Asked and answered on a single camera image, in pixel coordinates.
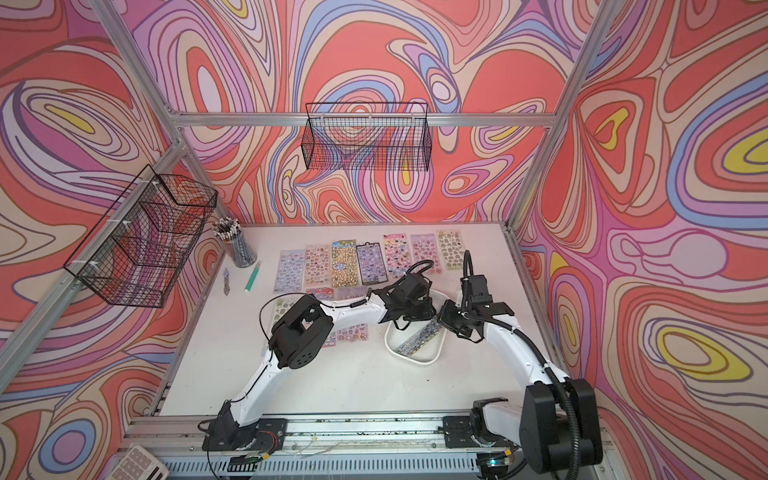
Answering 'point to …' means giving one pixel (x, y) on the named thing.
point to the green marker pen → (253, 276)
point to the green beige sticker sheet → (453, 249)
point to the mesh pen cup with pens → (230, 230)
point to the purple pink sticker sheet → (424, 247)
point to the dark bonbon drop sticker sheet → (371, 263)
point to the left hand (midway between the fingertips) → (443, 315)
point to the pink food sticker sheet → (317, 265)
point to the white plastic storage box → (433, 350)
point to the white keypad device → (140, 464)
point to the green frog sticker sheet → (283, 303)
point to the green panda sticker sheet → (344, 264)
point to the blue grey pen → (226, 275)
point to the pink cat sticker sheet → (397, 254)
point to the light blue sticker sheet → (290, 272)
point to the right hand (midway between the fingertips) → (441, 326)
